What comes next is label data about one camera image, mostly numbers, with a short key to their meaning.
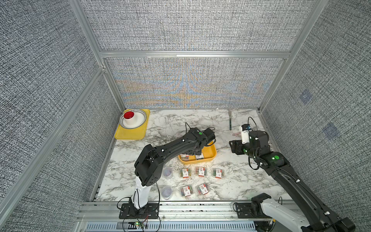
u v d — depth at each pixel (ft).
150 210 2.41
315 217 1.31
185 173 2.75
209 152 3.10
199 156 2.95
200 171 2.80
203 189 2.57
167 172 2.75
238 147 2.21
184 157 2.95
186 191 2.56
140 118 3.69
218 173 2.75
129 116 3.59
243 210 2.40
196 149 1.99
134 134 3.51
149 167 1.58
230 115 3.83
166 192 2.56
